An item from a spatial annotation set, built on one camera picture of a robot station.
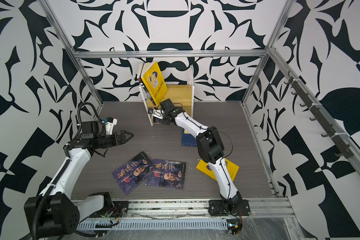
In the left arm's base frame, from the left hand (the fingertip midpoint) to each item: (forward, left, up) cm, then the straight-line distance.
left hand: (127, 134), depth 80 cm
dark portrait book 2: (-15, -20, -18) cm, 31 cm away
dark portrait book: (-16, -1, -17) cm, 23 cm away
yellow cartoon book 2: (-12, -42, -18) cm, 47 cm away
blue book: (+19, -12, -12) cm, 26 cm away
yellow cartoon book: (+26, -15, +14) cm, 33 cm away
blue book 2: (+6, -33, -17) cm, 38 cm away
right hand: (+21, -18, -6) cm, 28 cm away
